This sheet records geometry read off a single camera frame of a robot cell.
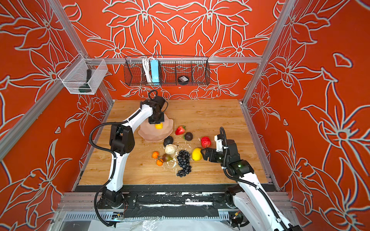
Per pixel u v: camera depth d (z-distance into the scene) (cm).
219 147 70
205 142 89
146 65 88
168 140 92
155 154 87
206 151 70
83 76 91
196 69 100
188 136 93
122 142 59
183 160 83
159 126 99
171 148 87
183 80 95
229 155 58
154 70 90
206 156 70
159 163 85
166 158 85
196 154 85
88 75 87
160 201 74
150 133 98
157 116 86
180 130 97
